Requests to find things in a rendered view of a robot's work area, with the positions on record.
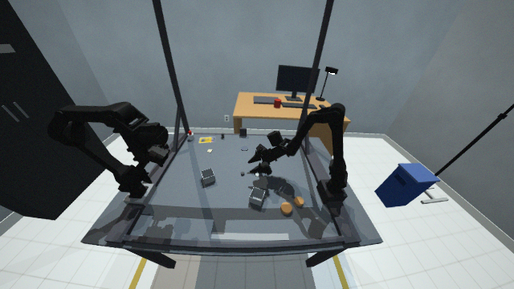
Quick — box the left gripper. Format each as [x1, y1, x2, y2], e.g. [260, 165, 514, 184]
[248, 148, 278, 175]

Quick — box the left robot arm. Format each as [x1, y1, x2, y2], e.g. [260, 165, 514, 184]
[256, 103, 348, 193]

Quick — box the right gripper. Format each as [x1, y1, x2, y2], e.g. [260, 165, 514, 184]
[121, 144, 152, 184]

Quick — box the white open-top square box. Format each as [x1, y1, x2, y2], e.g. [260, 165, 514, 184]
[201, 169, 216, 184]

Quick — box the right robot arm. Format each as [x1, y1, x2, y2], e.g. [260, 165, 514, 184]
[47, 102, 170, 198]

